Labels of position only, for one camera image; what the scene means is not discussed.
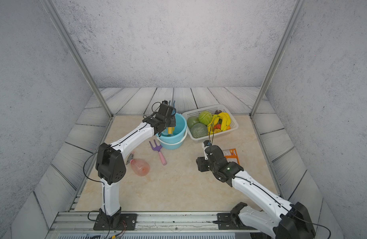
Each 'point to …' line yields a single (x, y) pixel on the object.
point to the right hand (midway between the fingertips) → (201, 159)
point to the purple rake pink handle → (157, 148)
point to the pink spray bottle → (139, 167)
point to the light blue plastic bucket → (174, 141)
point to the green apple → (192, 120)
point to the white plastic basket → (234, 124)
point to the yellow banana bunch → (226, 120)
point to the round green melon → (199, 130)
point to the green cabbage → (205, 117)
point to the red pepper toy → (217, 126)
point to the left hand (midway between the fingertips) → (174, 119)
